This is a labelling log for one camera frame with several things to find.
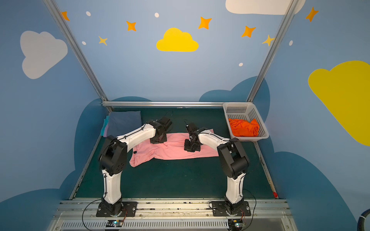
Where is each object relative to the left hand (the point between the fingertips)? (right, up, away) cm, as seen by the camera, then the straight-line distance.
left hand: (162, 140), depth 95 cm
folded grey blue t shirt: (-32, +12, +8) cm, 35 cm away
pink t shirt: (+8, -6, +3) cm, 10 cm away
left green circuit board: (-19, -39, -24) cm, 50 cm away
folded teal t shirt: (-46, +11, +13) cm, 49 cm away
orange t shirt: (+56, +8, +9) cm, 57 cm away
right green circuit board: (+41, -40, -24) cm, 62 cm away
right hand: (+18, -5, -1) cm, 18 cm away
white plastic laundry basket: (+67, +21, +20) cm, 73 cm away
